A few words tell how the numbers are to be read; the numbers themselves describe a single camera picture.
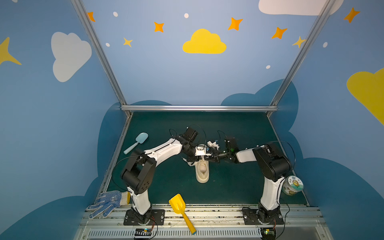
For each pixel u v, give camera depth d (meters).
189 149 0.75
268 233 0.73
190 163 0.92
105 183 0.90
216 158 0.83
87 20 0.73
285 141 0.92
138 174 0.47
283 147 1.07
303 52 0.85
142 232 0.73
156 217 0.74
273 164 0.53
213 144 0.91
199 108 0.88
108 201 0.78
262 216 0.65
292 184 0.78
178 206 0.78
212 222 0.74
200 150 0.77
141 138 1.05
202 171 0.84
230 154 0.80
